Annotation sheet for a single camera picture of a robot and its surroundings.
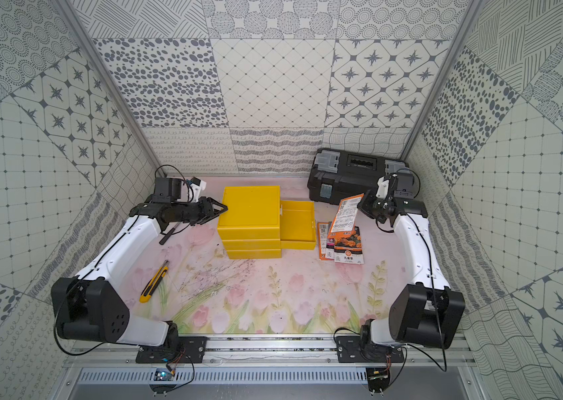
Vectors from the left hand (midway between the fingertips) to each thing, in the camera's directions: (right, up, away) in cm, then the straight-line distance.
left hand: (221, 206), depth 82 cm
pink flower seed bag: (+39, -17, +14) cm, 44 cm away
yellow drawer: (+26, -9, +23) cm, 36 cm away
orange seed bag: (+36, -13, +17) cm, 42 cm away
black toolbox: (+42, +12, +16) cm, 47 cm away
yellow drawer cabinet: (+11, -6, -6) cm, 14 cm away
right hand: (+46, 0, +1) cm, 46 cm away
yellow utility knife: (-26, -27, +4) cm, 38 cm away
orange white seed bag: (+41, -6, +1) cm, 42 cm away
